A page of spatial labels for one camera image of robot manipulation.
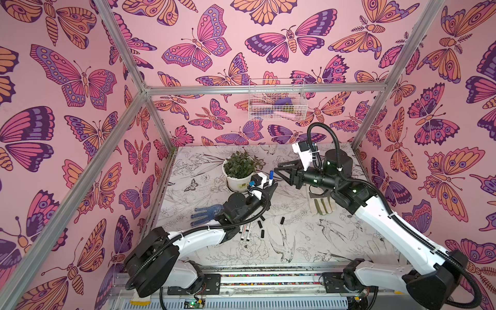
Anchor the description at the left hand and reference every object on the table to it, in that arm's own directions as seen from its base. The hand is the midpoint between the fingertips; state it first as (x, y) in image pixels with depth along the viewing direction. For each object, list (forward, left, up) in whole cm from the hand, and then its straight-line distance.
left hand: (277, 182), depth 72 cm
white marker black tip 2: (-12, +12, -27) cm, 32 cm away
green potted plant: (+16, +15, -10) cm, 24 cm away
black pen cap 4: (-2, +5, -27) cm, 28 cm away
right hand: (+1, 0, +9) cm, 9 cm away
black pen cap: (-4, -4, -27) cm, 27 cm away
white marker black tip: (-12, +14, -27) cm, 33 cm away
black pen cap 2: (-5, +6, -27) cm, 29 cm away
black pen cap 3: (-10, +5, -26) cm, 29 cm away
